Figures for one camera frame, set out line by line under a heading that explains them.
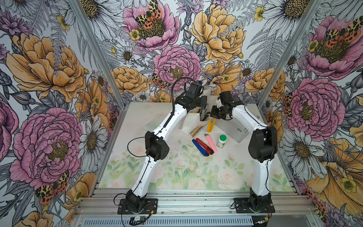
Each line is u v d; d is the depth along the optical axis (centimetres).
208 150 94
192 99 70
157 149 60
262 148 55
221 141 91
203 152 94
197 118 91
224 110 74
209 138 102
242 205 74
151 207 73
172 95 73
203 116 99
